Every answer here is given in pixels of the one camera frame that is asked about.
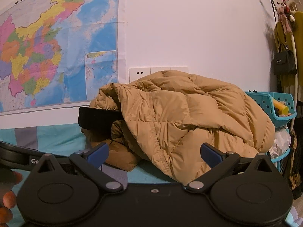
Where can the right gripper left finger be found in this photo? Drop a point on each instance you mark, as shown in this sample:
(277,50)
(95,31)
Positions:
(89,163)

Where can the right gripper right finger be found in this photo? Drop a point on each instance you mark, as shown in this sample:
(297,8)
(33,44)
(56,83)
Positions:
(221,164)

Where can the tan puffer down jacket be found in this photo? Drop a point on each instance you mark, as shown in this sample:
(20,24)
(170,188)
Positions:
(165,117)

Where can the person's left hand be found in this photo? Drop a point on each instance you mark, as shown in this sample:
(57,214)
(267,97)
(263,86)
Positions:
(9,179)

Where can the teal grey patterned bedsheet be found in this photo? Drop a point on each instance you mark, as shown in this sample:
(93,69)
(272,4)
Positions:
(68,138)

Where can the white plastic bag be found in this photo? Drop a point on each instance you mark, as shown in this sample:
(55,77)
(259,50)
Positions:
(282,141)

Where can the yellow bottle in basket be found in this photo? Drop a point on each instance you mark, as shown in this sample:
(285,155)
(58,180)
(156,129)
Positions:
(280,107)

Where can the teal plastic storage basket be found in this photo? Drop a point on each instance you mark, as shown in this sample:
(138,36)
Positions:
(264,100)

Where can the olive hanging garment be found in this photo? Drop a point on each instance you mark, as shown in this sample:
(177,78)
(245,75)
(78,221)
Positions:
(291,83)

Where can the black handbag hanging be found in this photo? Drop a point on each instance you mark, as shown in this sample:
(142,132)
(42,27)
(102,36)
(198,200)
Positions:
(284,61)

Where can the pink plush toy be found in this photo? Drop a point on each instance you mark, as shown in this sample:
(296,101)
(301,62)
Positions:
(285,16)

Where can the colourful wall map poster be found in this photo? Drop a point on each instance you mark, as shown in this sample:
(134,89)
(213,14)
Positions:
(55,52)

